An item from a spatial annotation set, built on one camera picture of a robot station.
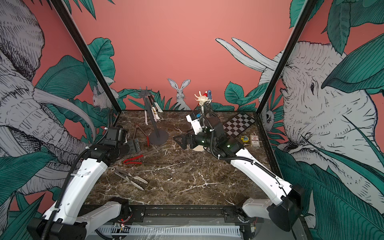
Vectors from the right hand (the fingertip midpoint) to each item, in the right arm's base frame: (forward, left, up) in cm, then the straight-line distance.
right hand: (179, 133), depth 67 cm
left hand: (+2, +26, -12) cm, 29 cm away
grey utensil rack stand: (+20, +19, -32) cm, 43 cm away
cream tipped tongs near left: (-10, +28, -33) cm, 44 cm away
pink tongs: (+14, +20, -5) cm, 24 cm away
